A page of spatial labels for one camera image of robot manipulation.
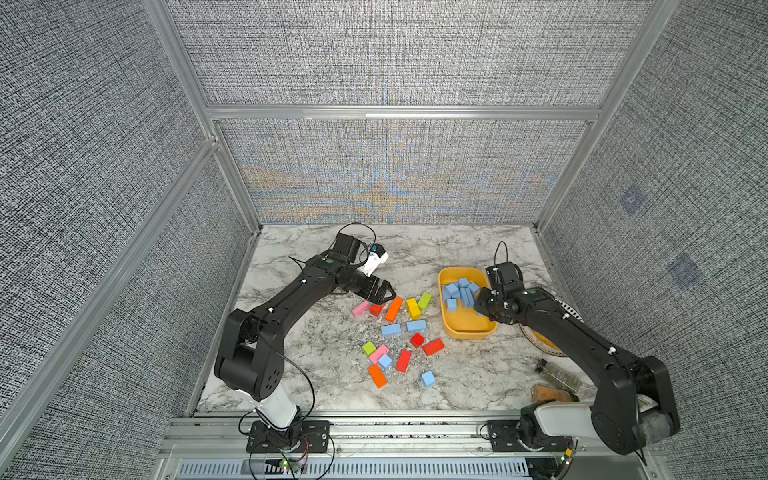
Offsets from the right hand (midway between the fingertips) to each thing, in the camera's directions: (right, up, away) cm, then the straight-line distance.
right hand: (480, 296), depth 87 cm
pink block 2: (-29, -16, -1) cm, 34 cm away
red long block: (-22, -18, -1) cm, 29 cm away
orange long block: (-25, -5, +8) cm, 26 cm away
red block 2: (-13, -15, +2) cm, 20 cm away
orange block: (-30, -22, -3) cm, 37 cm away
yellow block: (-18, -5, +8) cm, 21 cm away
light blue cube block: (-1, +3, +13) cm, 14 cm away
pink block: (-35, -5, +8) cm, 36 cm away
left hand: (-27, +3, -2) cm, 27 cm away
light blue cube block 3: (-16, -22, -6) cm, 28 cm away
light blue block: (-6, +1, +10) cm, 12 cm away
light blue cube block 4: (-28, -18, -3) cm, 33 cm away
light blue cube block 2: (-7, -4, +8) cm, 11 cm away
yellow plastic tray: (-3, -9, +3) cm, 10 cm away
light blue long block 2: (-26, -11, +5) cm, 28 cm away
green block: (-14, -3, +11) cm, 18 cm away
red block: (-30, -5, +7) cm, 32 cm away
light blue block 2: (-17, -10, +6) cm, 21 cm away
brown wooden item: (+13, -24, -10) cm, 29 cm away
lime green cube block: (-32, -15, -1) cm, 35 cm away
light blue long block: (-1, -1, +10) cm, 10 cm away
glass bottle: (+19, -21, -7) cm, 29 cm away
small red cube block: (-18, -13, +2) cm, 23 cm away
